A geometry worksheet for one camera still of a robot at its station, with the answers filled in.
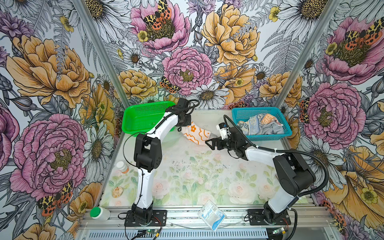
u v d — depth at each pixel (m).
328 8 0.72
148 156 0.56
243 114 1.05
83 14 0.73
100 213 0.68
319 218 0.78
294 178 0.47
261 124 1.06
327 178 0.44
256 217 0.74
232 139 0.76
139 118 1.15
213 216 0.75
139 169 0.58
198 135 1.05
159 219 0.73
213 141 0.82
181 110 0.76
